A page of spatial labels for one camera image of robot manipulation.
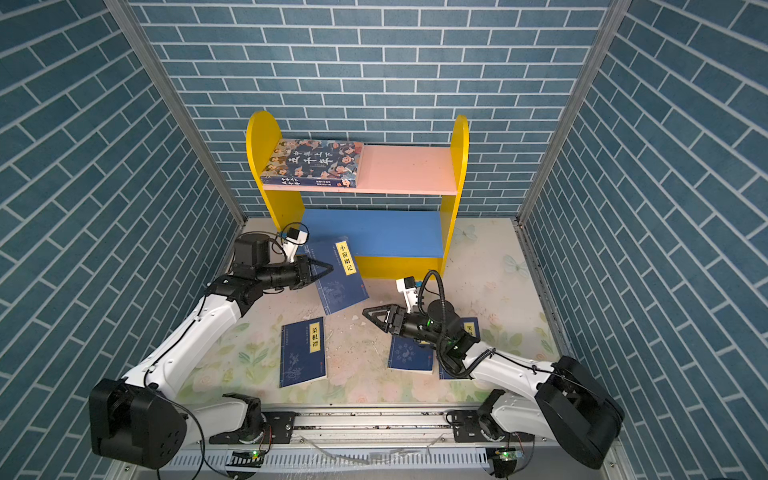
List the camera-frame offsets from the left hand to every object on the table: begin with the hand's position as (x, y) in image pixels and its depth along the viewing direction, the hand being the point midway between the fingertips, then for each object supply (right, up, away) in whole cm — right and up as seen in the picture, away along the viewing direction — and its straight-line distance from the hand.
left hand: (331, 269), depth 75 cm
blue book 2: (+2, -4, 0) cm, 5 cm away
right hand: (+9, -11, -4) cm, 14 cm away
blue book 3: (+19, -25, +10) cm, 33 cm away
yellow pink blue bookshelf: (+17, +15, +27) cm, 36 cm away
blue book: (-11, -25, +11) cm, 30 cm away
